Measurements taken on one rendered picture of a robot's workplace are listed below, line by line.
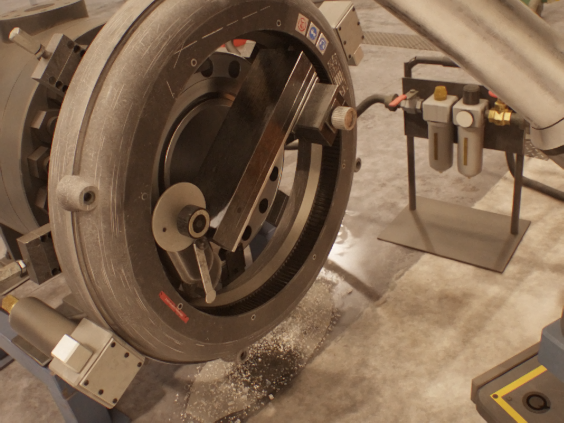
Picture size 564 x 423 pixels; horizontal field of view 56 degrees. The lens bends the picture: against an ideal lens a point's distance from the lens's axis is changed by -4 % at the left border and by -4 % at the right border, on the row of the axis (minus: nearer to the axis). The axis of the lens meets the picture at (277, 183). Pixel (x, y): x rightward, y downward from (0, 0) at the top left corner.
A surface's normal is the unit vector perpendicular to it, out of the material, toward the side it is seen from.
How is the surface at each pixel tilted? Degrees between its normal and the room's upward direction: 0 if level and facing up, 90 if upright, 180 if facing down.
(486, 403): 0
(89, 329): 22
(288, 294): 90
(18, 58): 29
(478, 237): 0
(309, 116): 36
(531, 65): 80
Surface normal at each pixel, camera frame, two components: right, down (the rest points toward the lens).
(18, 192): -0.62, 0.35
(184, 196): 0.78, 0.19
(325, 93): -0.47, -0.44
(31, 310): -0.23, -0.79
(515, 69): -0.26, 0.55
